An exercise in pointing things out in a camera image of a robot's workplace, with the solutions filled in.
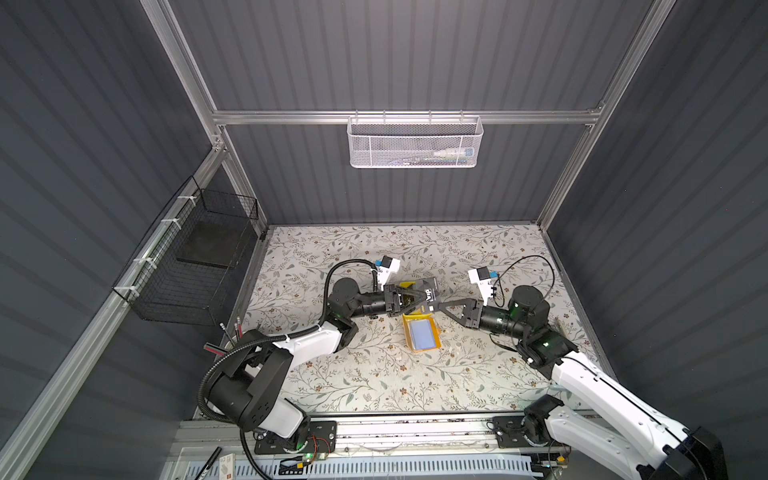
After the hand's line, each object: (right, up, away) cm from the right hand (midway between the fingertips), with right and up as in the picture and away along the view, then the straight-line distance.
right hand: (444, 312), depth 69 cm
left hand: (-4, +3, +1) cm, 5 cm away
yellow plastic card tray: (-9, +7, 0) cm, 11 cm away
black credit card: (-3, +6, +3) cm, 7 cm away
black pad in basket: (-58, +17, +8) cm, 61 cm away
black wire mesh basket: (-63, +9, +4) cm, 64 cm away
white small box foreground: (-51, -36, 0) cm, 63 cm away
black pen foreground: (-56, -37, +1) cm, 67 cm away
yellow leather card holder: (-3, -10, +23) cm, 25 cm away
